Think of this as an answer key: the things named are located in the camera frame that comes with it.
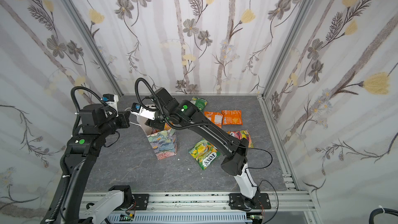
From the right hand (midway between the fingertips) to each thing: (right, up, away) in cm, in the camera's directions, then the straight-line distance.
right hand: (144, 111), depth 65 cm
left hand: (-9, +2, +4) cm, 10 cm away
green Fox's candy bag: (+26, -24, +23) cm, 43 cm away
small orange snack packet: (+45, -4, +39) cm, 60 cm away
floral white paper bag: (+5, -16, +12) cm, 20 cm away
